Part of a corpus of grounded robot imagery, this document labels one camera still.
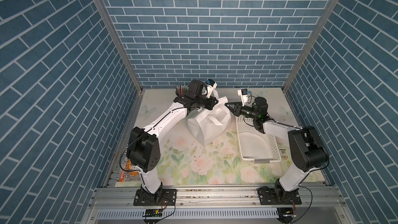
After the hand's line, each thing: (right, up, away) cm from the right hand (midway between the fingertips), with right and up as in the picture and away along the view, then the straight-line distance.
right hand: (227, 105), depth 86 cm
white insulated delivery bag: (-12, -11, -5) cm, 17 cm away
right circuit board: (+24, -50, -16) cm, 57 cm away
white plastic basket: (+18, -25, +7) cm, 31 cm away
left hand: (-4, +2, -3) cm, 5 cm away
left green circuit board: (-37, -51, -14) cm, 64 cm away
